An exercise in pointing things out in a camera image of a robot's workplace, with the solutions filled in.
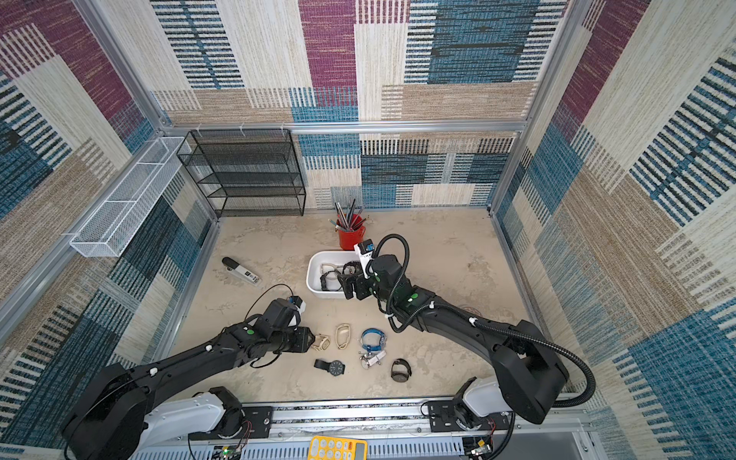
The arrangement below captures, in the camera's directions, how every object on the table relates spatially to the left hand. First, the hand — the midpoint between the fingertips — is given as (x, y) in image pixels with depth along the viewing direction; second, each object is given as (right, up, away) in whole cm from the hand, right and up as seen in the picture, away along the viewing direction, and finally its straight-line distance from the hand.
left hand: (312, 338), depth 85 cm
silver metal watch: (+17, -4, -4) cm, 18 cm away
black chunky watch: (+2, +15, +9) cm, 18 cm away
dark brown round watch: (+26, -8, -4) cm, 27 cm away
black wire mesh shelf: (-30, +54, +26) cm, 67 cm away
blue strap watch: (+18, -3, 0) cm, 18 cm away
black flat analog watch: (+7, -7, -4) cm, 11 cm away
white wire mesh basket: (-47, +31, -15) cm, 58 cm away
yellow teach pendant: (+5, -21, -16) cm, 27 cm away
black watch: (+12, +20, +13) cm, 27 cm away
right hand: (+13, +19, -2) cm, 24 cm away
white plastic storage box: (+1, +18, +16) cm, 25 cm away
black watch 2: (+11, +19, -14) cm, 26 cm away
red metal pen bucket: (+10, +32, +20) cm, 39 cm away
